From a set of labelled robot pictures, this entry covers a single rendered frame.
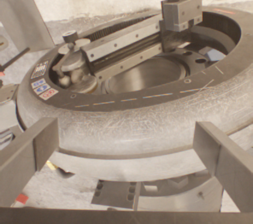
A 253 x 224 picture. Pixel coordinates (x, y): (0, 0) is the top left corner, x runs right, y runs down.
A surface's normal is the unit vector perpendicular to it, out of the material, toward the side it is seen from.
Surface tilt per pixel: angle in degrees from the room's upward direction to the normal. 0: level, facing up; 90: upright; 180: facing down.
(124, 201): 90
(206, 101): 69
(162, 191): 90
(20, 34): 0
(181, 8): 38
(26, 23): 0
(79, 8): 0
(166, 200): 8
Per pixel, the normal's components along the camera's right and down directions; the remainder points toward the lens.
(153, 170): 0.00, 0.58
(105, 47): 0.50, 0.41
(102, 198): -0.23, -0.78
